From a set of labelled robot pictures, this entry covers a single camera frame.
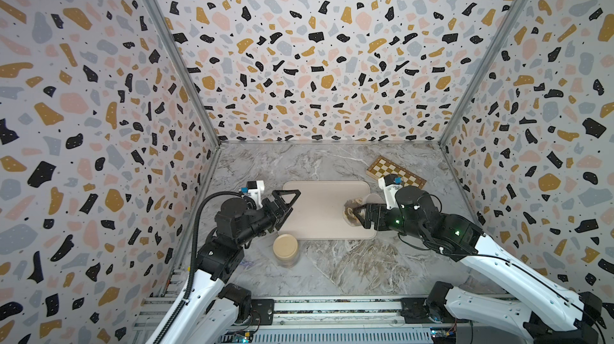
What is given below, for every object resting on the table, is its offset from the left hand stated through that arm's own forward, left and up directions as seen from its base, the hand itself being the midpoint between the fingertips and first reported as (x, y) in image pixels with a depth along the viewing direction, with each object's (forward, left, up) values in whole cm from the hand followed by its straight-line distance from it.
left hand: (299, 201), depth 66 cm
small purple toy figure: (-8, +20, -28) cm, 35 cm away
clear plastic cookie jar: (-2, -14, -6) cm, 15 cm away
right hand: (-2, -18, -4) cm, 18 cm away
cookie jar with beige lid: (-7, +6, -19) cm, 21 cm away
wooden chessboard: (+34, -35, -27) cm, 56 cm away
